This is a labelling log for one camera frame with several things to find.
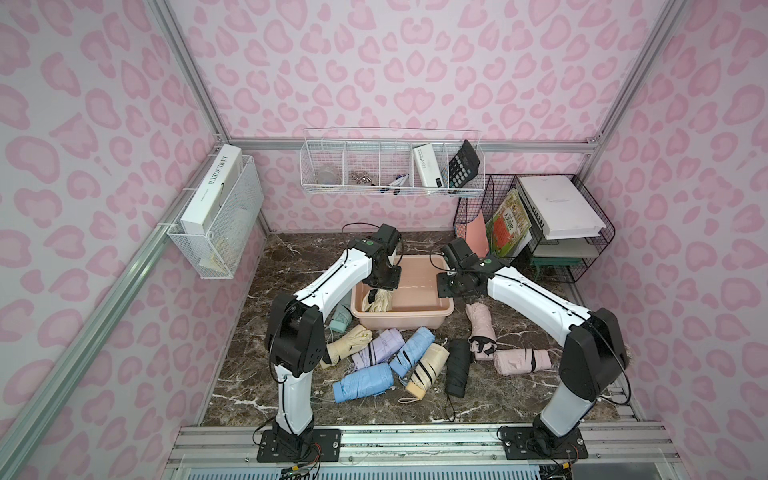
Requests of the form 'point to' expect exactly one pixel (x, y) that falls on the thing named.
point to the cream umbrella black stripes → (428, 370)
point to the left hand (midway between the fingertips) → (391, 279)
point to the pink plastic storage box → (415, 303)
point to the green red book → (509, 230)
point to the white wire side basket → (218, 254)
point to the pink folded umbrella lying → (521, 361)
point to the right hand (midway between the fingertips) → (442, 286)
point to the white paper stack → (561, 207)
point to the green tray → (554, 261)
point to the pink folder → (476, 235)
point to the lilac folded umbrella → (383, 345)
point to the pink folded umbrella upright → (483, 336)
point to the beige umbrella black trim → (348, 344)
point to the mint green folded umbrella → (340, 319)
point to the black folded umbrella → (458, 366)
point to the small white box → (428, 164)
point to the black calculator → (464, 166)
